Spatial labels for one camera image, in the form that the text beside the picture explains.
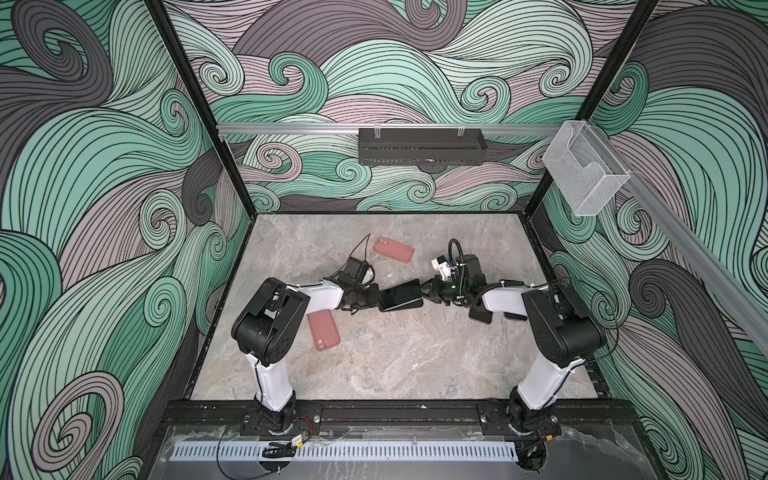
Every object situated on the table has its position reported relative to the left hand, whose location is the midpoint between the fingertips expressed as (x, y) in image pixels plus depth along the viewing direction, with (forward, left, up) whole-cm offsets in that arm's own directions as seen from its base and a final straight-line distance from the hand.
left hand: (383, 297), depth 94 cm
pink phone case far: (+22, -4, -2) cm, 22 cm away
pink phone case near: (-10, +18, -2) cm, 21 cm away
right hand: (0, -10, +4) cm, 11 cm away
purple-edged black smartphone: (-5, -30, 0) cm, 31 cm away
